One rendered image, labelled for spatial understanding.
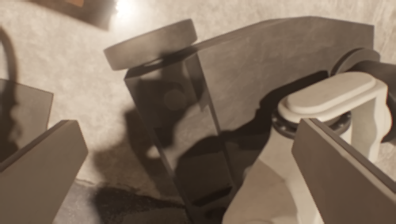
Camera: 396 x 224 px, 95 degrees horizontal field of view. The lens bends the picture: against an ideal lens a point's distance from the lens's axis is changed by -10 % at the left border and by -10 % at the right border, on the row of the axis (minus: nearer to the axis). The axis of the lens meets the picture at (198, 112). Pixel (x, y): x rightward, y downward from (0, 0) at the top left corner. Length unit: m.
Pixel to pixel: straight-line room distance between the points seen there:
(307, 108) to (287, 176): 0.13
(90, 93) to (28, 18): 0.23
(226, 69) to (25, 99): 0.52
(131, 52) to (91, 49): 0.22
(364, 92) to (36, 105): 0.74
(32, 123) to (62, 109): 0.09
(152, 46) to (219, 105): 0.19
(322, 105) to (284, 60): 0.16
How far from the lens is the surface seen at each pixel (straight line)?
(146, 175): 0.72
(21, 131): 0.70
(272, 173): 0.33
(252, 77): 0.46
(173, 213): 0.85
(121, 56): 0.39
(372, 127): 0.49
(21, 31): 0.63
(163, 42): 0.37
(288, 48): 0.50
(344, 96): 0.42
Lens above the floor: 0.56
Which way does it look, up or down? 64 degrees down
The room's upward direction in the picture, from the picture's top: 145 degrees clockwise
